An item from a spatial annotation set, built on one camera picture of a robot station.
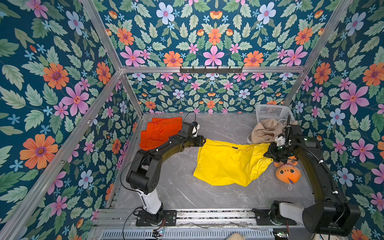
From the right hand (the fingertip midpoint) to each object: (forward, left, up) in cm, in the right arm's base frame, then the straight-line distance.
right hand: (265, 153), depth 77 cm
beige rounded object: (-34, +18, -13) cm, 41 cm away
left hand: (+15, +31, -5) cm, 35 cm away
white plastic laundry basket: (+44, -26, -12) cm, 53 cm away
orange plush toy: (-7, -14, -10) cm, 18 cm away
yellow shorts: (+2, +13, -17) cm, 21 cm away
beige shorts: (+22, -10, -8) cm, 25 cm away
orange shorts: (+27, +64, -14) cm, 71 cm away
